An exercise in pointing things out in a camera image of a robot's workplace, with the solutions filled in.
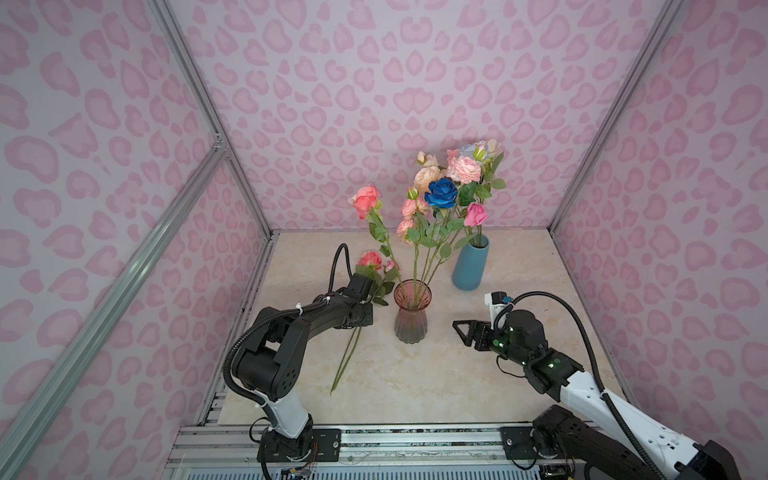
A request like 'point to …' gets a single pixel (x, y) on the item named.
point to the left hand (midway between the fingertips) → (365, 311)
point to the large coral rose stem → (381, 284)
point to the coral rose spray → (414, 226)
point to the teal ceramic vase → (469, 265)
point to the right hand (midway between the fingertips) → (462, 324)
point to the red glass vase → (411, 298)
